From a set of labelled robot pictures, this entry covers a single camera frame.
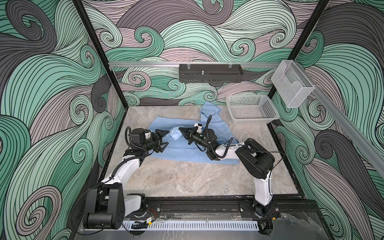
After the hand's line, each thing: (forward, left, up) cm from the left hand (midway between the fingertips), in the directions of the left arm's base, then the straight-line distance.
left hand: (170, 134), depth 82 cm
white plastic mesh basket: (+38, -62, -17) cm, 75 cm away
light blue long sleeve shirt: (+1, -5, -17) cm, 18 cm away
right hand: (+3, -5, +3) cm, 6 cm away
